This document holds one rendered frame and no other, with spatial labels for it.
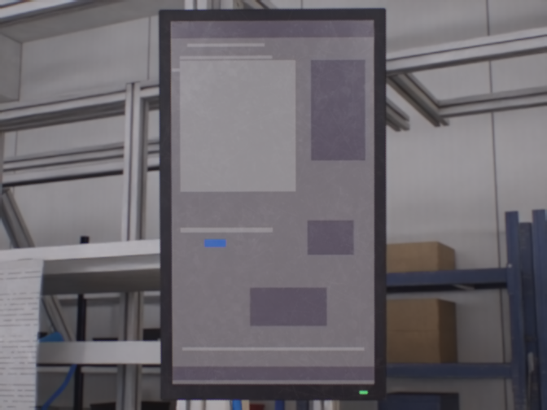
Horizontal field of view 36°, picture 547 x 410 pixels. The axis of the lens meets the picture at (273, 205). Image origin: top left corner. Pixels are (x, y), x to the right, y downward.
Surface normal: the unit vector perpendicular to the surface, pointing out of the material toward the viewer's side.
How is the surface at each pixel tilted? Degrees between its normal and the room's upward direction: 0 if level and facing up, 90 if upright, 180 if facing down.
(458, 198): 90
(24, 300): 87
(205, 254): 101
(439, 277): 90
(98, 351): 90
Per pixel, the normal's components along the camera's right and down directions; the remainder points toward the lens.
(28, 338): -0.43, -0.18
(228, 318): -0.01, 0.02
